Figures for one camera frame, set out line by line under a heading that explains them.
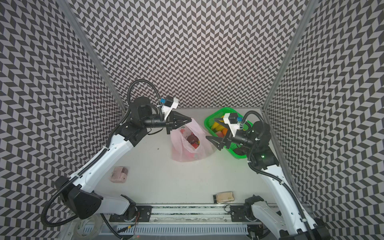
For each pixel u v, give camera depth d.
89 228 0.69
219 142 0.58
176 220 0.72
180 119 0.58
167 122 0.54
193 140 0.93
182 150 0.81
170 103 0.52
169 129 0.56
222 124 0.65
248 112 0.44
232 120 0.51
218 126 0.96
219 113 1.02
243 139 0.55
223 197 0.75
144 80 0.49
